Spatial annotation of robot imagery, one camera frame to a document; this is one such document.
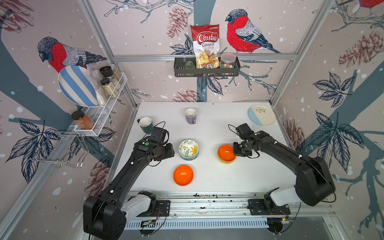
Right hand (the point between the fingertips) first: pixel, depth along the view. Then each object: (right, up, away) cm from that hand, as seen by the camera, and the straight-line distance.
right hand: (233, 151), depth 87 cm
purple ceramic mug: (-27, +22, +20) cm, 40 cm away
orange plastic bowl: (-4, -2, +1) cm, 5 cm away
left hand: (-35, +3, -7) cm, 36 cm away
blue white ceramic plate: (+29, +22, +29) cm, 46 cm away
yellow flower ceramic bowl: (-27, +1, +3) cm, 27 cm away
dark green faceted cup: (-56, +15, +10) cm, 59 cm away
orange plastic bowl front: (-30, -12, -5) cm, 33 cm away
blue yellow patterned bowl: (-26, -4, -2) cm, 26 cm away
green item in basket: (-27, +54, +7) cm, 60 cm away
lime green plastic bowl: (-4, -6, -2) cm, 8 cm away
